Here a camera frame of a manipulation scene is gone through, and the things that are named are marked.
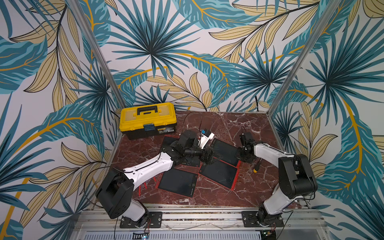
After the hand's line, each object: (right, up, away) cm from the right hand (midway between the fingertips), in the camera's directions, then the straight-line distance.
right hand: (239, 157), depth 95 cm
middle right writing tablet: (-13, -8, -5) cm, 16 cm away
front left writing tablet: (-38, -12, -9) cm, 41 cm away
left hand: (-18, +5, -21) cm, 29 cm away
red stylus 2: (-5, -12, -8) cm, 15 cm away
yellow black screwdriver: (+10, -5, -3) cm, 12 cm away
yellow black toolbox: (-65, +22, -3) cm, 69 cm away
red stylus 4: (-57, -13, -11) cm, 59 cm away
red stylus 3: (-59, -16, -13) cm, 62 cm away
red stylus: (-1, -4, -3) cm, 5 cm away
